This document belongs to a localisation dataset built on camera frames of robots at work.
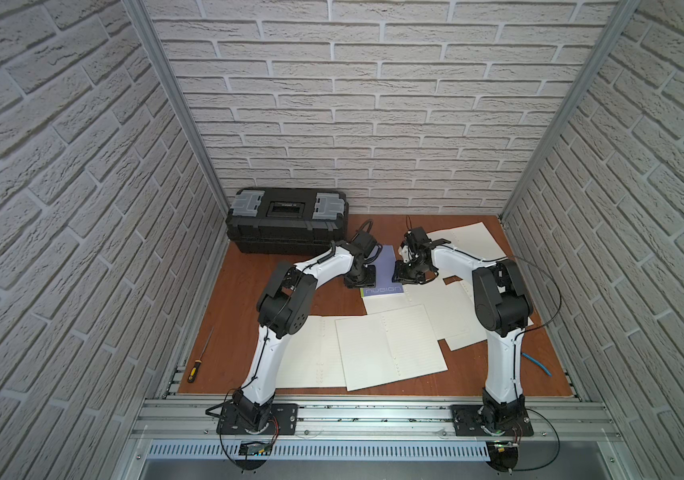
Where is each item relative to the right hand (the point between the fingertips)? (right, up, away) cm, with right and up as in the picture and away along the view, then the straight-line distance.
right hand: (400, 278), depth 101 cm
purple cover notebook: (-5, +1, +3) cm, 6 cm away
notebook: (-6, -18, -15) cm, 25 cm away
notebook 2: (-29, -21, -17) cm, 39 cm away
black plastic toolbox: (-41, +20, -6) cm, 46 cm away
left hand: (-9, -1, -2) cm, 9 cm away
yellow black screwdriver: (-61, -24, -20) cm, 68 cm away
